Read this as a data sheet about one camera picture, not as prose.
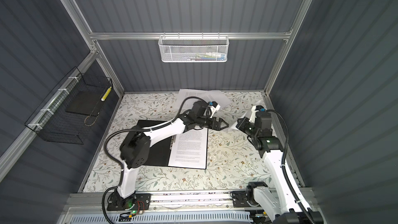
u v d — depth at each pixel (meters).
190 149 0.91
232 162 0.87
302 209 0.38
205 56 0.93
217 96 1.20
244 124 0.68
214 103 0.81
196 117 0.72
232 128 0.79
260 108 0.69
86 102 0.76
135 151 0.53
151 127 0.57
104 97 0.80
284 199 0.40
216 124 0.75
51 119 0.64
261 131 0.57
